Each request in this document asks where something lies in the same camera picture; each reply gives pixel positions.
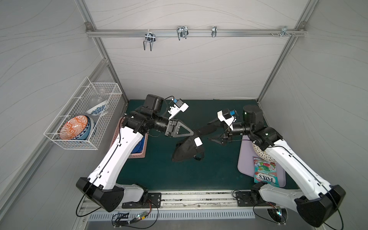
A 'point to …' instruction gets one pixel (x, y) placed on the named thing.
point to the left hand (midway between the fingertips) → (191, 136)
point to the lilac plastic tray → (246, 163)
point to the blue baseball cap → (138, 148)
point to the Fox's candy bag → (265, 171)
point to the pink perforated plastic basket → (135, 155)
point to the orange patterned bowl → (76, 127)
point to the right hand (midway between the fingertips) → (207, 130)
